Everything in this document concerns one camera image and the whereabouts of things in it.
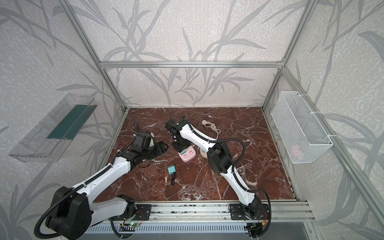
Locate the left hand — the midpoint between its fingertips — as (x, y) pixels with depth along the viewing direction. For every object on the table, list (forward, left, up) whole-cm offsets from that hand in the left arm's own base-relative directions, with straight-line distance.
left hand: (167, 143), depth 85 cm
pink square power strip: (-1, -13, -10) cm, 17 cm away
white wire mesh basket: (-11, -61, +24) cm, 67 cm away
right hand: (+3, -8, -7) cm, 11 cm away
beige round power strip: (-1, -21, -11) cm, 24 cm away
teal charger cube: (-2, -9, -6) cm, 11 cm away
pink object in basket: (-9, -67, +10) cm, 68 cm away
